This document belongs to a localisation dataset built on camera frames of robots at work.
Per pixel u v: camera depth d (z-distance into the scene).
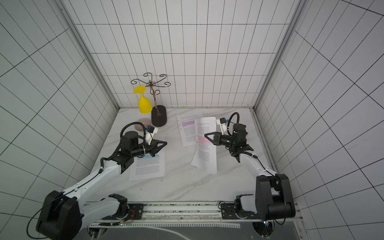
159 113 1.13
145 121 1.07
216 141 0.72
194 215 0.73
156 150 0.73
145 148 0.68
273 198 0.41
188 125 1.10
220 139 0.71
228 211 0.73
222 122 0.74
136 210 0.73
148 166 0.88
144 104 0.90
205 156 0.79
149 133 0.70
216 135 0.75
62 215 0.39
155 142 0.71
